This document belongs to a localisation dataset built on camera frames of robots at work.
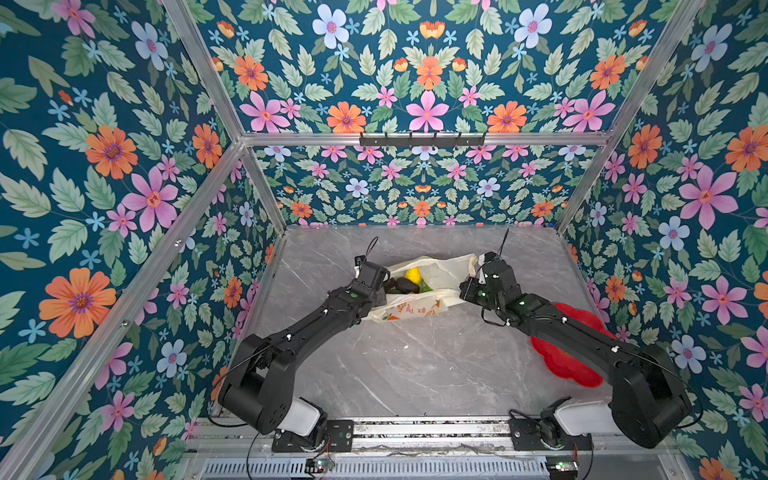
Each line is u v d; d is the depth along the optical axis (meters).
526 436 0.74
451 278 0.86
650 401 0.42
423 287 0.96
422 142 0.93
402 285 0.99
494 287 0.66
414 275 1.00
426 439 0.75
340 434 0.74
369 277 0.68
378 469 0.77
